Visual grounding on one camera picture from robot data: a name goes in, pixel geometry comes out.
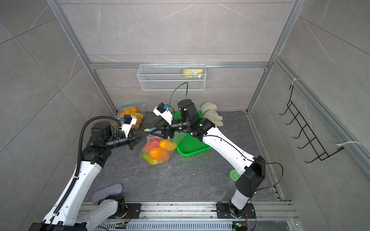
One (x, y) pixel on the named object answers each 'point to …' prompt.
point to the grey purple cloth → (114, 190)
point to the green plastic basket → (189, 145)
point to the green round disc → (234, 175)
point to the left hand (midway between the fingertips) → (148, 131)
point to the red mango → (153, 142)
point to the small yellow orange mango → (167, 145)
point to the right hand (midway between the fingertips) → (155, 129)
